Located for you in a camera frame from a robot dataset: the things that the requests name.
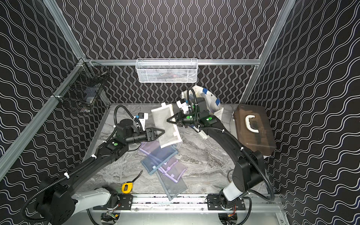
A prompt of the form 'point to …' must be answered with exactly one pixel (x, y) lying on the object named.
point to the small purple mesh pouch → (173, 168)
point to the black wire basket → (82, 86)
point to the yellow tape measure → (127, 187)
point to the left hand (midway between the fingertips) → (163, 130)
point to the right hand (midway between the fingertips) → (167, 119)
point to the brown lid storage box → (253, 128)
